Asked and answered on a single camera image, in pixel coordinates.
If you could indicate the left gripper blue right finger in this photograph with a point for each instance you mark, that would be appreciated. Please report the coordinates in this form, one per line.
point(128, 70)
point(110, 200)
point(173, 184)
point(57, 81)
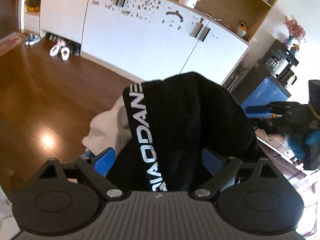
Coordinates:
point(212, 162)

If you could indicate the blue grey sneaker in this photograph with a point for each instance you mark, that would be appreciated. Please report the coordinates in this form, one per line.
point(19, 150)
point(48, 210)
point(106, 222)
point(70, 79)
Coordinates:
point(32, 39)

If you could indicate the pink dried flower vase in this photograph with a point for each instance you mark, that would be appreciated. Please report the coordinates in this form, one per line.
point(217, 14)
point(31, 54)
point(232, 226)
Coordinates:
point(296, 31)

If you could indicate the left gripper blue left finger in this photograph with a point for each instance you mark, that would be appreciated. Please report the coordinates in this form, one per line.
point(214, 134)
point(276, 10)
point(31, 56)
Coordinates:
point(104, 161)

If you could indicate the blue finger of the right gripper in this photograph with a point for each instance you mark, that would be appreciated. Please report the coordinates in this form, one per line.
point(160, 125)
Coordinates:
point(262, 111)

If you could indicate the white cloth heap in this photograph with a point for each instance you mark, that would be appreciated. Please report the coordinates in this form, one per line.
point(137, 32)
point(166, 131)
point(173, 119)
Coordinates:
point(109, 129)

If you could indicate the white cabinet row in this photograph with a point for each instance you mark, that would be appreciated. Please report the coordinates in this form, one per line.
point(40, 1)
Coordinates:
point(145, 39)

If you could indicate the black side cabinet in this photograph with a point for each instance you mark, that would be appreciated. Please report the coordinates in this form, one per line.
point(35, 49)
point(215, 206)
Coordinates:
point(270, 79)

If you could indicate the black pants with white lettering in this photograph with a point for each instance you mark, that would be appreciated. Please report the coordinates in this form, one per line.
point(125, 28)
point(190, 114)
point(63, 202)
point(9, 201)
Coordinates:
point(171, 122)

